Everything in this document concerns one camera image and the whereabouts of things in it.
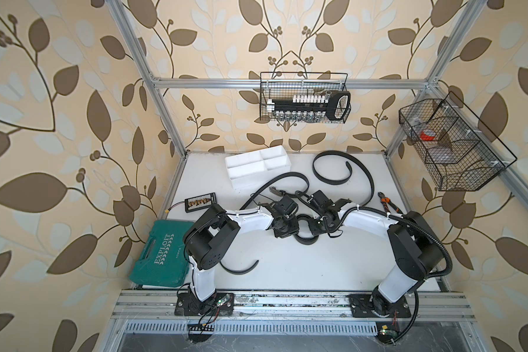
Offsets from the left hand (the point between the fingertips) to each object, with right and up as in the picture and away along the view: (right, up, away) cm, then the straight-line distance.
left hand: (297, 230), depth 90 cm
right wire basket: (+53, +30, -17) cm, 64 cm away
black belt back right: (+30, +24, +21) cm, 44 cm away
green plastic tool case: (-50, -8, -11) cm, 52 cm away
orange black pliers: (+43, +11, +11) cm, 45 cm away
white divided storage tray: (-20, +26, +20) cm, 38 cm away
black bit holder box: (-44, +10, +9) cm, 46 cm away
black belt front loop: (+4, -4, -2) cm, 6 cm away
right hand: (+8, 0, +2) cm, 8 cm away
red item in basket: (+47, +38, -7) cm, 61 cm away
